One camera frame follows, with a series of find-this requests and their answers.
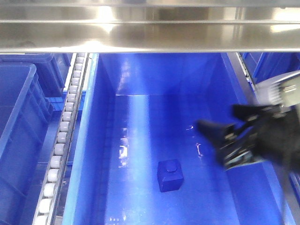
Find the small blue octagonal part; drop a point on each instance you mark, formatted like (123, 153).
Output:
(171, 168)

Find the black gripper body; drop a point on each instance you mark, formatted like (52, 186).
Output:
(279, 136)

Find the row of blue bins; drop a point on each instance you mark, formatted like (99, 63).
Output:
(18, 122)

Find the blue plastic box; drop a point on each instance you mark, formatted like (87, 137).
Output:
(170, 182)

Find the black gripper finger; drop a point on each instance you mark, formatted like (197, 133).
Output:
(215, 133)
(248, 112)

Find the large blue plastic bin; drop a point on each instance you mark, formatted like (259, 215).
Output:
(140, 140)

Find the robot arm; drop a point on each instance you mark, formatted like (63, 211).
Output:
(267, 91)

